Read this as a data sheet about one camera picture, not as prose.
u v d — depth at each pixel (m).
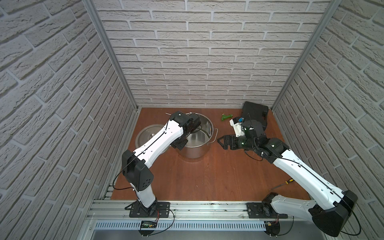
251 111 1.11
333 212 0.37
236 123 0.64
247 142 0.59
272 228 0.68
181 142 0.67
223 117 1.13
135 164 0.43
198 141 1.07
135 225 0.70
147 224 0.72
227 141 0.64
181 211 0.76
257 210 0.74
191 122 0.54
